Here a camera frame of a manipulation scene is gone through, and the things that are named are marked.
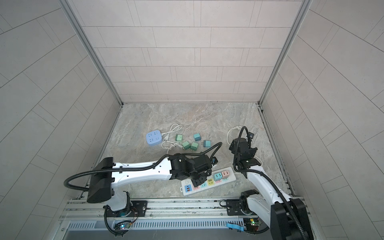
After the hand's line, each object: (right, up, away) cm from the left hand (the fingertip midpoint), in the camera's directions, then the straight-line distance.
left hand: (207, 176), depth 72 cm
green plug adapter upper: (-17, +16, +22) cm, 32 cm away
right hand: (+20, +13, +15) cm, 28 cm away
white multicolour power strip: (-10, -7, +3) cm, 13 cm away
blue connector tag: (+12, -19, -7) cm, 24 cm away
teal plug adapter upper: (-5, +16, +24) cm, 29 cm away
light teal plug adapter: (+6, -1, +3) cm, 6 cm away
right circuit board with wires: (+20, -20, -4) cm, 29 cm away
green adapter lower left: (-12, +11, +19) cm, 25 cm away
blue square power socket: (-33, +15, +22) cm, 42 cm away
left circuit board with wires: (-37, -18, -8) cm, 42 cm away
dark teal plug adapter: (+1, +13, +19) cm, 23 cm away
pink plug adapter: (+9, 0, +3) cm, 10 cm away
